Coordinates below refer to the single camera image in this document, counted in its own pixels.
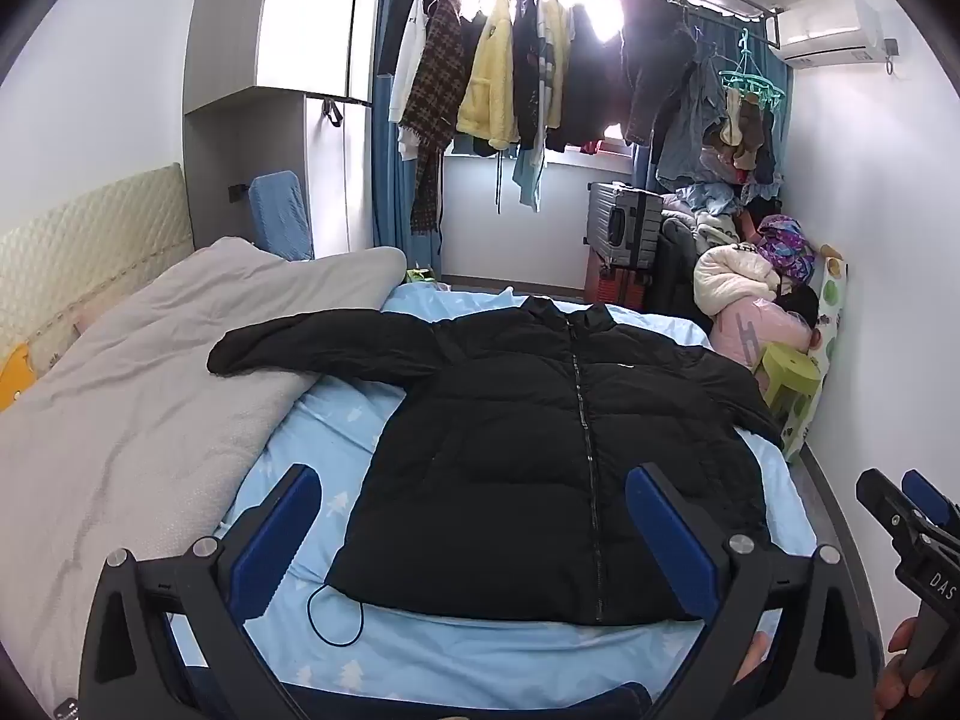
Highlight black patched jacket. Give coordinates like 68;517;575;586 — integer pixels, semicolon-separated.
512;0;552;155

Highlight purple colourful bag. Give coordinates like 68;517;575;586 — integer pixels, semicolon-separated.
754;214;817;282

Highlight blue denim jacket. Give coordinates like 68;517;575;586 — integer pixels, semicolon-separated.
656;60;740;192

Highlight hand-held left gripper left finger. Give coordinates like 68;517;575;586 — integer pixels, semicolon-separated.
75;463;323;720

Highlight grey suitcase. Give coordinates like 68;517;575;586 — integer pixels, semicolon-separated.
586;181;665;271

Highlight yellow toy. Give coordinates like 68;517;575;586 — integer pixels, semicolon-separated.
0;341;38;413

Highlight green sock hanger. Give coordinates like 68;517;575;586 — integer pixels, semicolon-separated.
718;28;787;110

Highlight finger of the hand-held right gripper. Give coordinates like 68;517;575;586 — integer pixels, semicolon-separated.
856;468;920;548
902;469;960;541

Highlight green plastic stool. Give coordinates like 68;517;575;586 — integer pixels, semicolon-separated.
752;341;824;425

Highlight black fur coat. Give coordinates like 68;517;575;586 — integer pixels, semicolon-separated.
619;4;713;147

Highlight grey duvet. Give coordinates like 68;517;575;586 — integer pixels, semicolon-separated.
0;236;410;717

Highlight green polka dot board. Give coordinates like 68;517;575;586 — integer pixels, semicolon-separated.
780;244;848;462

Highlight red suitcase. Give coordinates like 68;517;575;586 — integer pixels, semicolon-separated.
583;244;653;310

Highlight grey white wardrobe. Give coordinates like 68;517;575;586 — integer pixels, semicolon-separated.
184;0;383;260

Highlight black puffer jacket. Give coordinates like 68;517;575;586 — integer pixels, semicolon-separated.
206;295;785;627

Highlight black bag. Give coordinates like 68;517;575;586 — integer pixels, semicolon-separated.
652;217;713;323

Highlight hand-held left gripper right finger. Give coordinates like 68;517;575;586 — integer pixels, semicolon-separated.
625;463;882;720

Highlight light blue hanging garment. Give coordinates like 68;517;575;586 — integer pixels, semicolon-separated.
512;142;548;212

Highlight brown hanging socks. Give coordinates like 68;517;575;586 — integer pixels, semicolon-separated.
705;94;777;173

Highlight yellow fleece jacket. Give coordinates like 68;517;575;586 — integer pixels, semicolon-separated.
456;0;522;158

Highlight thin black cable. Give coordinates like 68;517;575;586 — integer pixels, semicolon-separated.
307;581;366;647

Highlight light blue tree print bed sheet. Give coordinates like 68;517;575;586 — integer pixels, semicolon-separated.
161;281;818;720

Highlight cream fleece blanket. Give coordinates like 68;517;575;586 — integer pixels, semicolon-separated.
692;244;781;312

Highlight white air conditioner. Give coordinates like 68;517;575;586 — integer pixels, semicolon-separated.
766;0;890;71

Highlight brown houndstooth coat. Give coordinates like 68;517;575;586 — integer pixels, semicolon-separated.
401;0;470;237

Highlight cream plaid vest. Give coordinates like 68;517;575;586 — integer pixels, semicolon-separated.
536;0;575;132

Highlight beige quilted headboard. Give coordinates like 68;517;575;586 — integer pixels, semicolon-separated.
0;161;196;372

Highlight white hoodie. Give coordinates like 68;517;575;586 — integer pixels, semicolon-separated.
388;0;432;162

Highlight blue fabric covered chair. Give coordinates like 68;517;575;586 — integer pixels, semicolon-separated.
247;171;316;262

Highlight person's right hand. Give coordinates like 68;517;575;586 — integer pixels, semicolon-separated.
872;617;920;720

